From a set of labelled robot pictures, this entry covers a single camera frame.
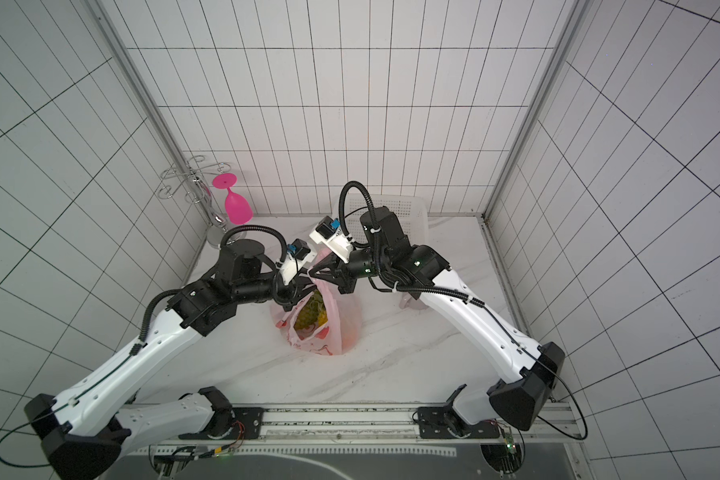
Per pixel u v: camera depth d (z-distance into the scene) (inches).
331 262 22.0
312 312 32.7
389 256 19.6
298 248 21.7
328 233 20.8
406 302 34.7
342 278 21.0
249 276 20.7
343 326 29.2
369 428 28.6
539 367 15.2
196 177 36.3
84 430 15.0
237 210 39.5
